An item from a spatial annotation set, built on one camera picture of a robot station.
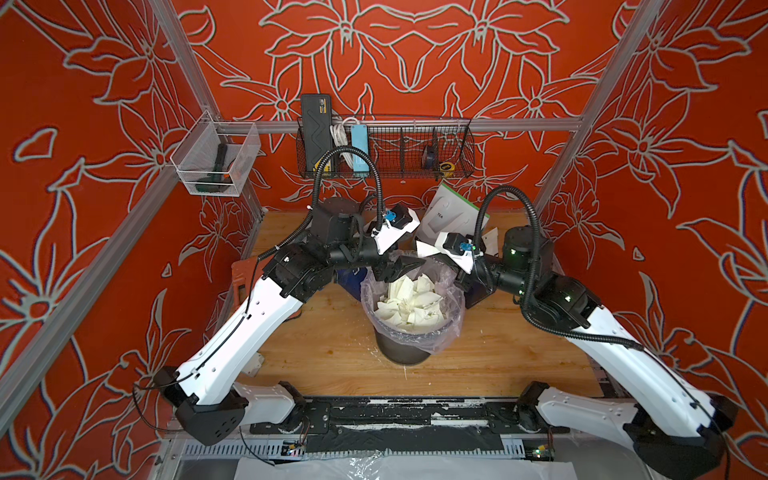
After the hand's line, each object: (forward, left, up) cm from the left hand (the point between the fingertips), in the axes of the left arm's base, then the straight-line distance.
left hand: (415, 242), depth 58 cm
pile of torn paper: (-1, -1, -24) cm, 24 cm away
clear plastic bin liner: (-13, -6, -15) cm, 21 cm away
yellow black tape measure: (+43, -12, -12) cm, 46 cm away
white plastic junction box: (-15, +41, -38) cm, 58 cm away
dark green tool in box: (+25, +54, -6) cm, 60 cm away
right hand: (0, -3, -2) cm, 3 cm away
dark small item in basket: (+43, -6, -9) cm, 45 cm away
